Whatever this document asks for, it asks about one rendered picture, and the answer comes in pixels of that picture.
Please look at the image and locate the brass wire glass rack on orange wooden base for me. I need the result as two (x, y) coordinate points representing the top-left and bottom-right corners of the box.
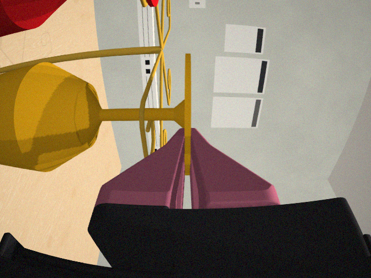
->
(0, 0), (171, 158)

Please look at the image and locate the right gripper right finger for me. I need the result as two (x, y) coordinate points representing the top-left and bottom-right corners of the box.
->
(190, 128), (280, 209)

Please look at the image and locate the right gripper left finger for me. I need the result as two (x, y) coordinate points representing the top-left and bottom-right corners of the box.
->
(94, 128), (185, 209)

